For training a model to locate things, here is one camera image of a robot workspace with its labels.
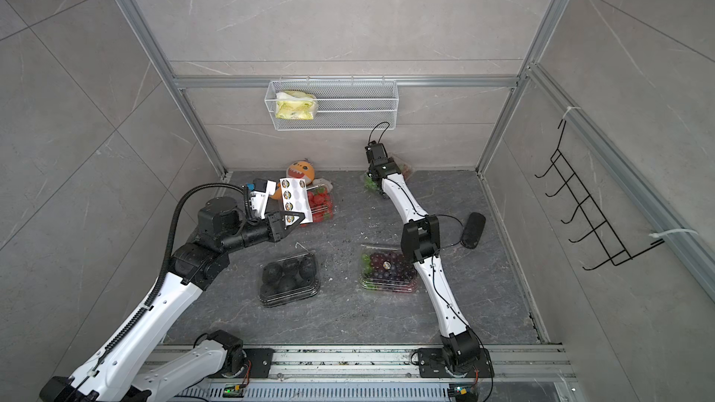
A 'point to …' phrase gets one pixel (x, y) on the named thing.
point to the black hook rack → (579, 206)
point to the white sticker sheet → (294, 196)
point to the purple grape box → (385, 268)
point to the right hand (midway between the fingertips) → (389, 165)
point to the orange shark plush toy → (299, 169)
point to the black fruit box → (290, 279)
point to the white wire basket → (343, 105)
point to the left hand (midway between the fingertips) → (305, 214)
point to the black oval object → (473, 230)
